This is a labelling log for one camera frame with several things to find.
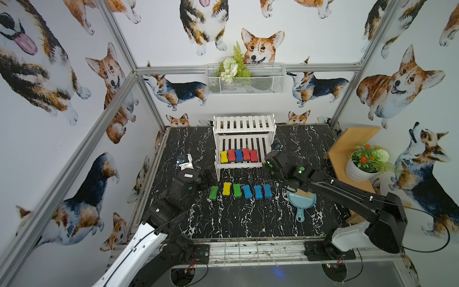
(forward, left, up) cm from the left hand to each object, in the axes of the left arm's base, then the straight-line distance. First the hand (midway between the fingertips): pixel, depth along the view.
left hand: (202, 166), depth 71 cm
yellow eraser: (+13, -7, -13) cm, 19 cm away
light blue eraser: (-1, -19, -26) cm, 32 cm away
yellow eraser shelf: (+3, -8, -26) cm, 27 cm away
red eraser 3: (+12, -22, -13) cm, 28 cm away
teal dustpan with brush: (-6, -45, -23) cm, 51 cm away
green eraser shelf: (+1, -13, -25) cm, 29 cm away
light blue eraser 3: (0, -29, -24) cm, 38 cm away
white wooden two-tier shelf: (+24, -16, -15) cm, 33 cm away
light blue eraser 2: (0, -24, -25) cm, 34 cm away
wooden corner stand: (+17, -69, -20) cm, 74 cm away
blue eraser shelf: (+13, -15, -12) cm, 23 cm away
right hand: (+5, -28, -7) cm, 29 cm away
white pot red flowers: (+3, -69, -4) cm, 69 cm away
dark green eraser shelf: (0, -1, -25) cm, 25 cm away
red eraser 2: (+14, -18, -12) cm, 26 cm away
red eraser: (+13, -11, -12) cm, 21 cm away
